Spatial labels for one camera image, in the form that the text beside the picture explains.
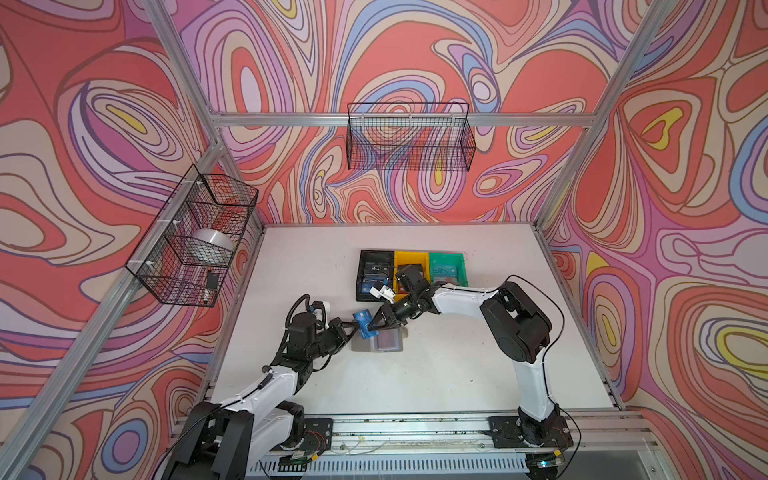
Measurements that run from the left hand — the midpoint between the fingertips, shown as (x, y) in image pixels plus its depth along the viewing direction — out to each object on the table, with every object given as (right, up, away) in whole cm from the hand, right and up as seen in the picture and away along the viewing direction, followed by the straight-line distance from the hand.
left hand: (363, 325), depth 83 cm
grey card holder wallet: (+7, -6, +5) cm, 11 cm away
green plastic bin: (+29, +15, +21) cm, 39 cm away
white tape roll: (-36, +24, -11) cm, 45 cm away
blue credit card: (0, +1, +3) cm, 3 cm away
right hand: (+3, -3, +2) cm, 5 cm away
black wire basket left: (-44, +21, -9) cm, 50 cm away
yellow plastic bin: (+15, +19, +19) cm, 30 cm away
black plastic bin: (+3, +16, +21) cm, 27 cm away
